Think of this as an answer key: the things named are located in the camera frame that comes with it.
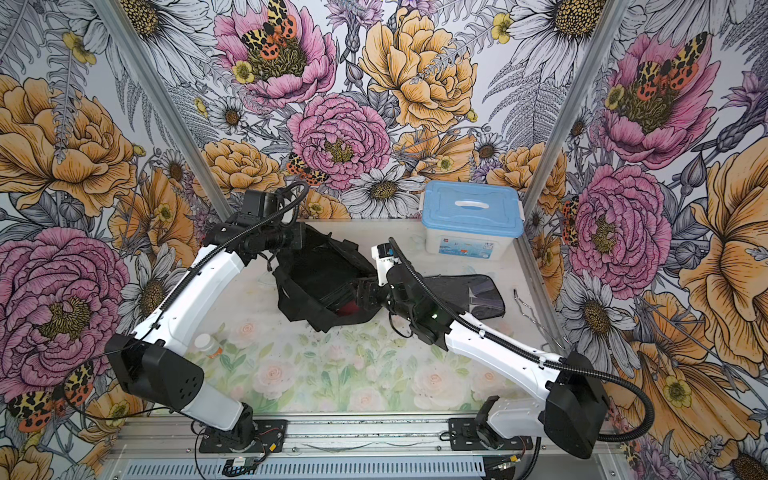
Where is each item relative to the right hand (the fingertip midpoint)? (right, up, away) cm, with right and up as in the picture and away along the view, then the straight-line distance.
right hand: (356, 289), depth 74 cm
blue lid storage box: (+34, +19, +25) cm, 47 cm away
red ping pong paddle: (-3, -6, +7) cm, 10 cm away
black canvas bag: (-12, +2, +11) cm, 16 cm away
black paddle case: (+35, -5, +24) cm, 42 cm away
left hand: (-15, +12, +6) cm, 20 cm away
